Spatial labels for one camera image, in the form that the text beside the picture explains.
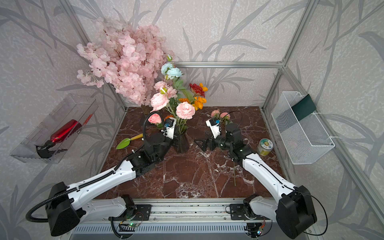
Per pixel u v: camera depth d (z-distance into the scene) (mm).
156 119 569
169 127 597
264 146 890
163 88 543
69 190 408
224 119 1076
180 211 754
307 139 590
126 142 990
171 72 722
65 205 389
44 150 587
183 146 912
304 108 706
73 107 782
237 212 723
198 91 752
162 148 534
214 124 655
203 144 662
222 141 654
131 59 621
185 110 587
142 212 726
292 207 388
